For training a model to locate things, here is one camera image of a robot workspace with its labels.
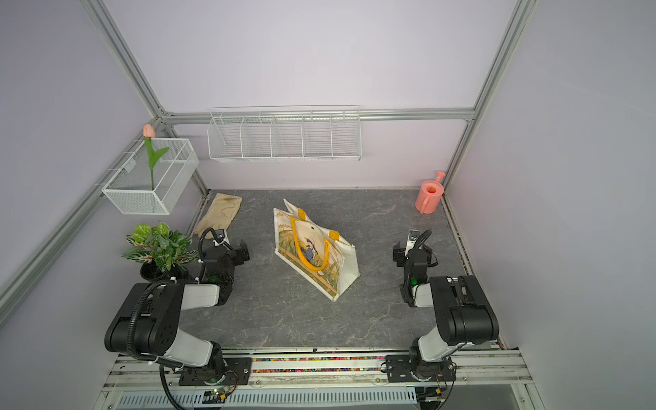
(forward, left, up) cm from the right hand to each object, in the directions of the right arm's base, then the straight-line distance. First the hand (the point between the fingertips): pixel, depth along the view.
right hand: (412, 242), depth 93 cm
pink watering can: (+21, -11, +3) cm, 24 cm away
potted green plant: (-13, +79, +16) cm, 81 cm away
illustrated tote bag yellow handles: (-11, +31, +7) cm, 34 cm away
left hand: (0, +67, +1) cm, 67 cm away
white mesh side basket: (+10, +87, +24) cm, 90 cm away
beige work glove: (+20, +80, -8) cm, 83 cm away
